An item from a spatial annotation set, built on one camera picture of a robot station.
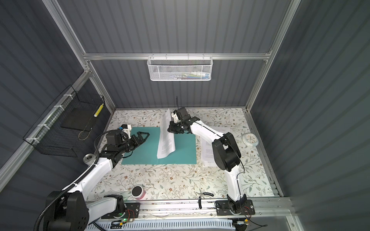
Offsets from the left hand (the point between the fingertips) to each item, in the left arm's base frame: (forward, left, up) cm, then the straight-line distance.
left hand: (145, 136), depth 83 cm
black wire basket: (-7, +39, +17) cm, 43 cm away
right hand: (+7, -13, -4) cm, 15 cm away
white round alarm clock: (+3, -69, -13) cm, 70 cm away
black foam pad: (+5, +32, +13) cm, 35 cm away
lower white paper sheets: (-4, -38, -15) cm, 41 cm away
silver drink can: (-11, +30, -4) cm, 32 cm away
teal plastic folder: (-1, +3, -17) cm, 17 cm away
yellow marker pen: (+12, +25, +11) cm, 30 cm away
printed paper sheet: (0, -12, -9) cm, 15 cm away
